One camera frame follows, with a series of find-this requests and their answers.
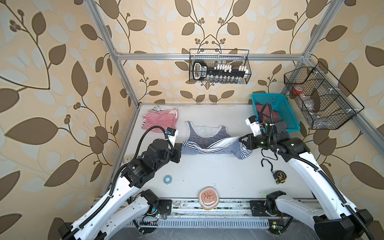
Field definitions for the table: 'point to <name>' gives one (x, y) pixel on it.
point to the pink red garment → (276, 115)
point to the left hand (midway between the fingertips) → (182, 144)
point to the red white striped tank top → (165, 118)
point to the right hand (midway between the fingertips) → (241, 140)
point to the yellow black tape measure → (280, 176)
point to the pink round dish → (209, 198)
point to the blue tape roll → (167, 179)
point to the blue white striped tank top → (204, 140)
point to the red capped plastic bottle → (298, 90)
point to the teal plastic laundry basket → (282, 110)
